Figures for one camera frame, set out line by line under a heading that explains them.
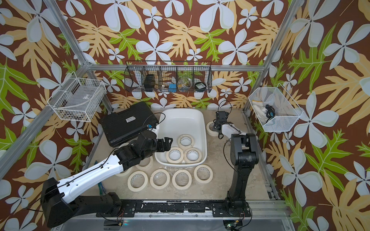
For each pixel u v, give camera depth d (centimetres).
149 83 98
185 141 100
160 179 84
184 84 91
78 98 79
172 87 95
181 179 84
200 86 95
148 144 56
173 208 75
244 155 54
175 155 92
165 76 98
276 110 82
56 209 38
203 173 87
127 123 103
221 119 82
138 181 83
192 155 93
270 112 81
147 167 86
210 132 100
